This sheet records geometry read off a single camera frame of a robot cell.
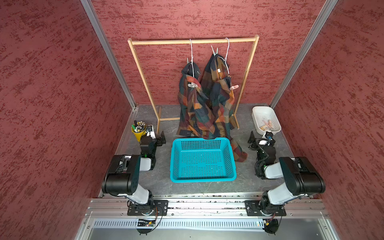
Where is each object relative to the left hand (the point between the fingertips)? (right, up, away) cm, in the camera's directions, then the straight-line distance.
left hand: (156, 134), depth 94 cm
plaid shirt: (+25, +14, -22) cm, 36 cm away
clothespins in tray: (+80, +5, +14) cm, 81 cm away
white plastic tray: (+80, +9, +20) cm, 83 cm away
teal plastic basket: (+24, -16, -3) cm, 29 cm away
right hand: (+65, +1, -4) cm, 65 cm away
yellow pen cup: (-12, +4, +1) cm, 13 cm away
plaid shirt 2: (+39, +21, -9) cm, 46 cm away
